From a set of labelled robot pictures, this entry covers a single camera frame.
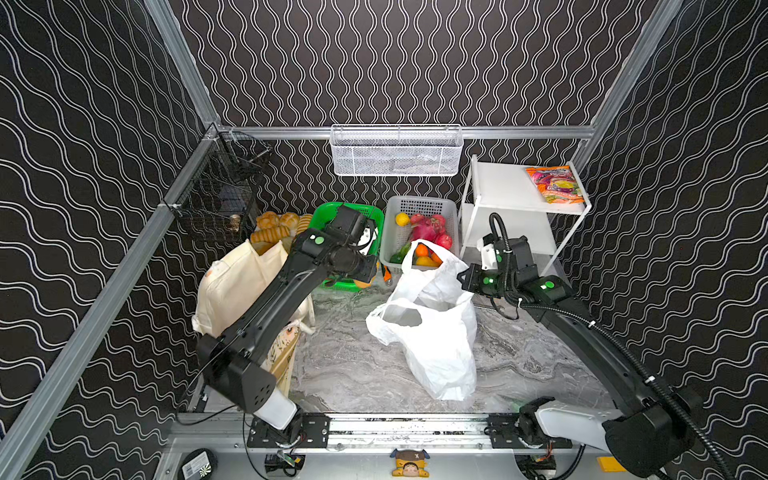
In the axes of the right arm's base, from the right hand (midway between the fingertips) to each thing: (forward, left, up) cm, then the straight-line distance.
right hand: (458, 275), depth 78 cm
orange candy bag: (+21, -27, +13) cm, 36 cm away
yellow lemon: (+39, +14, -17) cm, 45 cm away
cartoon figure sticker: (-39, +13, -20) cm, 45 cm away
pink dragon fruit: (+28, +6, -10) cm, 30 cm away
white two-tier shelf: (+24, -14, +11) cm, 29 cm away
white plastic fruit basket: (+32, +17, -19) cm, 41 cm away
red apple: (+24, 0, -13) cm, 27 cm away
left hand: (-1, +21, +4) cm, 21 cm away
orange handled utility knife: (+15, +20, -20) cm, 31 cm away
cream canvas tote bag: (-5, +59, +4) cm, 60 cm away
